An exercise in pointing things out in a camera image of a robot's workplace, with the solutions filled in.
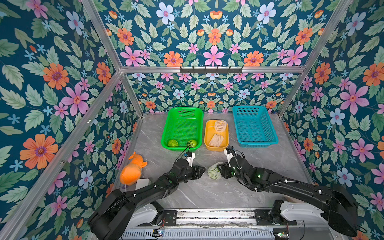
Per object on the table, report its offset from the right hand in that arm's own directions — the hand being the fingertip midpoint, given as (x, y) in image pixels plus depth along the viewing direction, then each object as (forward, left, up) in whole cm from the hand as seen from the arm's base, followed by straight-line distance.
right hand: (222, 162), depth 79 cm
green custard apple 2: (+16, +31, -6) cm, 35 cm away
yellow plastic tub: (+31, +7, -11) cm, 34 cm away
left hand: (-2, +8, -4) cm, 10 cm away
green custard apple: (-3, +4, -8) cm, 10 cm away
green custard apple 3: (+15, +18, -5) cm, 24 cm away
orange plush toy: (-6, +51, -5) cm, 51 cm away
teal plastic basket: (+37, -27, -13) cm, 48 cm away
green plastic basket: (+36, +27, -10) cm, 46 cm away
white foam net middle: (+21, +3, -9) cm, 23 cm away
